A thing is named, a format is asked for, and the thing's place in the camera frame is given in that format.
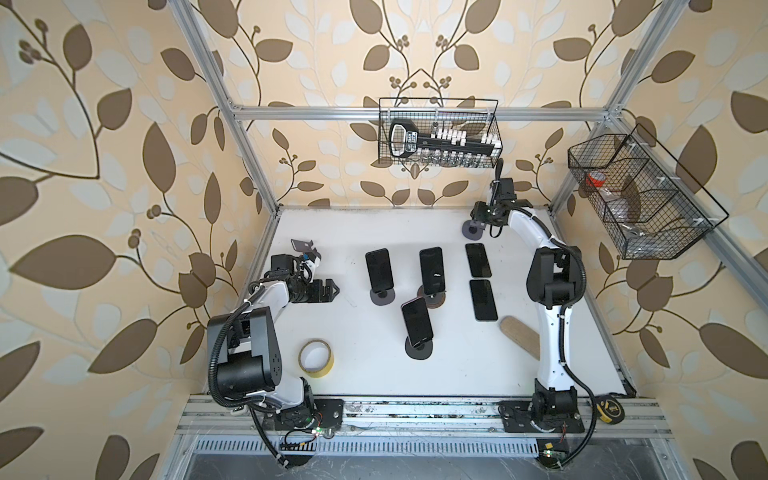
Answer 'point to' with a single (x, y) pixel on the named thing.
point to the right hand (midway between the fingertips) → (481, 215)
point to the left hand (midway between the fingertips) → (324, 287)
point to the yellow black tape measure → (610, 410)
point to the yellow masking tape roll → (320, 373)
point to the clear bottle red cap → (596, 181)
